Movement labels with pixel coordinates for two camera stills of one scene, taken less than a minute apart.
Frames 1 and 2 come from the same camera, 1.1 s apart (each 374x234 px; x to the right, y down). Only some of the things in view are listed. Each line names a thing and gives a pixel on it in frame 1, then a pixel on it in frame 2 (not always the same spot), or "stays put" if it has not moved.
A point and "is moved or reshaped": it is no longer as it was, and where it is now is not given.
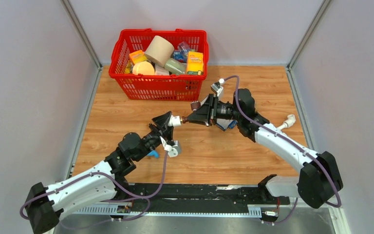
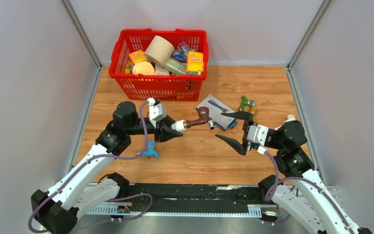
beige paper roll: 159,49 stays put
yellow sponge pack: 195,63 stays put
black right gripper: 206,113 to 246,117
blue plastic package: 181,53 stays put
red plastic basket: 178,87 stays put
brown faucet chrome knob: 195,105 is moved or reshaped
